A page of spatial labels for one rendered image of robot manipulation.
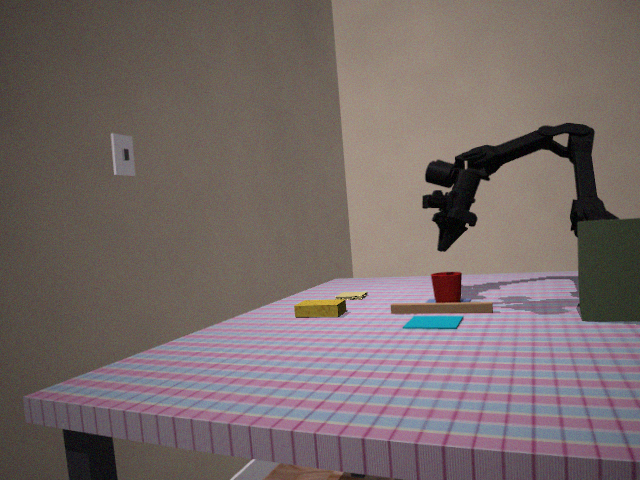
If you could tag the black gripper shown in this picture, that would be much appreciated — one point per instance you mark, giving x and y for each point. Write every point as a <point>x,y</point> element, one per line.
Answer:
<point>455,226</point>

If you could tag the yellow sponge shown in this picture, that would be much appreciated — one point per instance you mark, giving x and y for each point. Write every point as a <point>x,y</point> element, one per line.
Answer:
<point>320,308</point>

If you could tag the red cup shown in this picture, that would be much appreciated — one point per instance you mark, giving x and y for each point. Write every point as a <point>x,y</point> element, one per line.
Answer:
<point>447,287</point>

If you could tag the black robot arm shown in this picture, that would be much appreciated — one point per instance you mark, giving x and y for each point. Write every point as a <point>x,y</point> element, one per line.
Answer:
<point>486,160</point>

